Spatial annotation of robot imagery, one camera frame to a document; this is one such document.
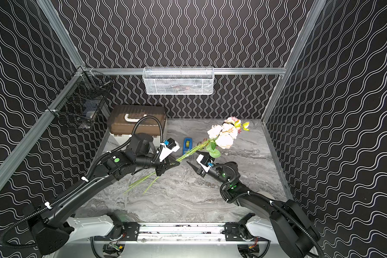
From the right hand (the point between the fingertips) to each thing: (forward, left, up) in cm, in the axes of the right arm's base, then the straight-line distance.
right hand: (193, 153), depth 74 cm
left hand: (-6, +6, +4) cm, 9 cm away
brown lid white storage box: (+24, +40, -4) cm, 47 cm away
